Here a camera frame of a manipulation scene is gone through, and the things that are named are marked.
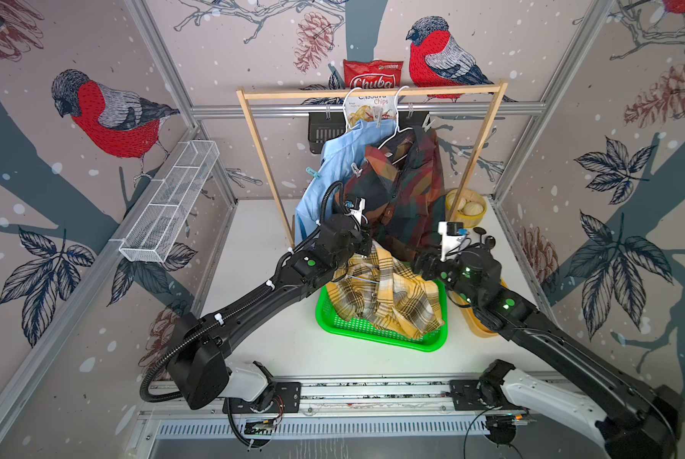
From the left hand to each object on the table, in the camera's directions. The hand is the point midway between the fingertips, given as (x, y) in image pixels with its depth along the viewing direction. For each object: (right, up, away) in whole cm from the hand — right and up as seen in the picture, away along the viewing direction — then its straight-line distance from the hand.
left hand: (376, 220), depth 75 cm
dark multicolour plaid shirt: (+9, +11, +15) cm, 20 cm away
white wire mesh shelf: (-58, -3, -3) cm, 58 cm away
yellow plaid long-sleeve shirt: (+1, -18, 0) cm, 18 cm away
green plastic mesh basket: (-13, -32, +12) cm, 37 cm away
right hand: (+8, -7, -3) cm, 11 cm away
